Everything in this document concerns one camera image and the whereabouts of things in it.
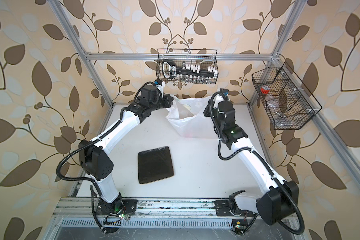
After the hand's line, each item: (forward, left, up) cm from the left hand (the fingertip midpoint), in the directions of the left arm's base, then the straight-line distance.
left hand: (175, 96), depth 79 cm
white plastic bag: (-8, -7, -8) cm, 13 cm away
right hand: (-6, -18, +2) cm, 19 cm away
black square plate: (-25, +12, -33) cm, 43 cm away
